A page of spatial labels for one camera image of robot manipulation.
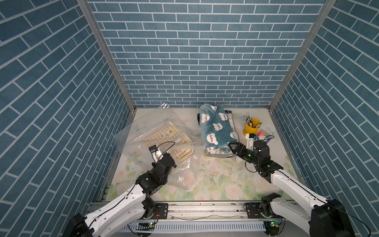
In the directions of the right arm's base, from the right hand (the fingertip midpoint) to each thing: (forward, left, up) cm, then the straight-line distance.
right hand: (232, 146), depth 83 cm
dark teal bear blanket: (+11, +9, +2) cm, 14 cm away
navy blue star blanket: (+33, +1, -6) cm, 34 cm away
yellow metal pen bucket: (+19, -17, -6) cm, 26 cm away
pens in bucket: (+19, -11, +2) cm, 22 cm away
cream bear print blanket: (-1, +4, -4) cm, 6 cm away
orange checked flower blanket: (+7, +37, -9) cm, 39 cm away
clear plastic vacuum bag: (+13, +69, -14) cm, 72 cm away
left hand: (-7, +34, -1) cm, 35 cm away
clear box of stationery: (+20, -25, -13) cm, 35 cm away
